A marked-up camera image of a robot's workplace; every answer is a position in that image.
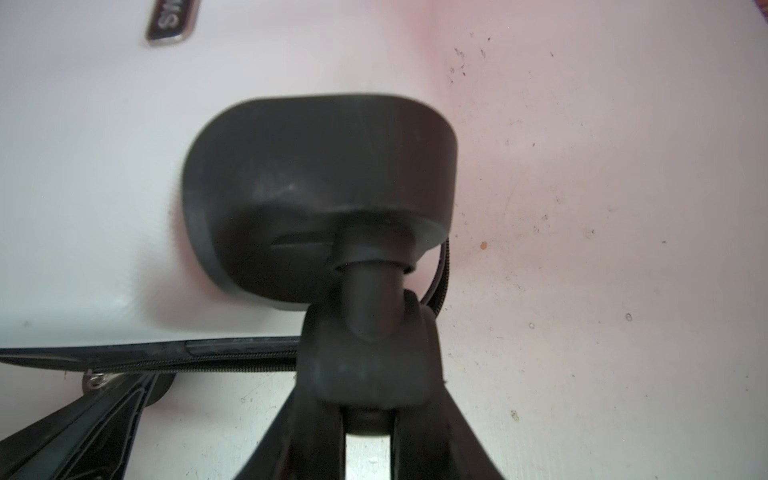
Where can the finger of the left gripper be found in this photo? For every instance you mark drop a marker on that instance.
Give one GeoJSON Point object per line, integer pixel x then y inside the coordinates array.
{"type": "Point", "coordinates": [90, 438]}

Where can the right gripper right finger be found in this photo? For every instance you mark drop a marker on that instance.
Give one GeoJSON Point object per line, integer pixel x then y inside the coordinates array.
{"type": "Point", "coordinates": [434, 441]}

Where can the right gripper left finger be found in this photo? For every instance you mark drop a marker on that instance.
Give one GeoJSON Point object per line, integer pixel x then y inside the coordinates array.
{"type": "Point", "coordinates": [306, 440]}

